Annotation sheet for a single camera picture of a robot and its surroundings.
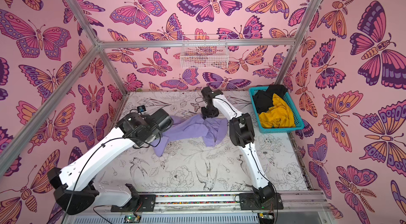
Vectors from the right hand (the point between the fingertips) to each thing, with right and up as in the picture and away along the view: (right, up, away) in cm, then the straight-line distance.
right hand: (203, 118), depth 102 cm
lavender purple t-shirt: (+5, -7, -6) cm, 10 cm away
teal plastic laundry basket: (+56, -1, -10) cm, 57 cm away
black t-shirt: (+41, +12, +5) cm, 43 cm away
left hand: (-21, -4, -30) cm, 37 cm away
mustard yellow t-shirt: (+46, +2, -8) cm, 46 cm away
